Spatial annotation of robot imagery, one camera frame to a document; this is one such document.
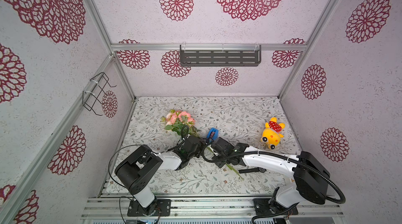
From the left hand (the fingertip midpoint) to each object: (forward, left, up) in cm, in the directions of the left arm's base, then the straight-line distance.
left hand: (208, 140), depth 90 cm
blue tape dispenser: (+5, -3, -1) cm, 6 cm away
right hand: (-9, -3, 0) cm, 9 cm away
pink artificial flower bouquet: (+11, +15, +3) cm, 19 cm away
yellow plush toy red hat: (+3, -37, +1) cm, 37 cm away
